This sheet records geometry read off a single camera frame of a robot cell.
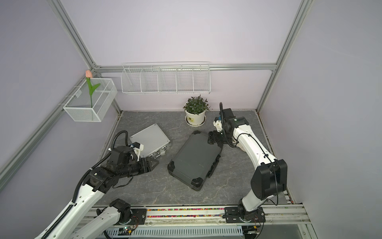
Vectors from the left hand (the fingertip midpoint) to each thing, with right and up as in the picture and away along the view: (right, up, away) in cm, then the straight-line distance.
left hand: (154, 165), depth 72 cm
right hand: (+31, +11, +12) cm, 35 cm away
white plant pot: (+19, +24, +34) cm, 45 cm away
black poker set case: (+20, -2, +15) cm, 25 cm away
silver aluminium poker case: (-7, +8, +25) cm, 27 cm away
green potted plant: (+20, +32, +27) cm, 47 cm away
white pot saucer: (+27, +22, +41) cm, 54 cm away
